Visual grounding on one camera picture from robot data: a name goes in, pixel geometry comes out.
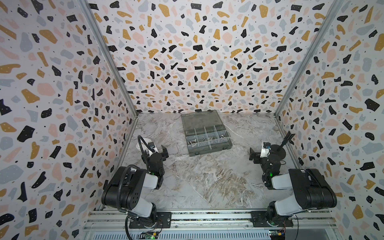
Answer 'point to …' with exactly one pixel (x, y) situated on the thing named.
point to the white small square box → (144, 146)
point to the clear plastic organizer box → (205, 132)
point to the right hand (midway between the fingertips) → (258, 145)
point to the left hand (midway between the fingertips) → (154, 146)
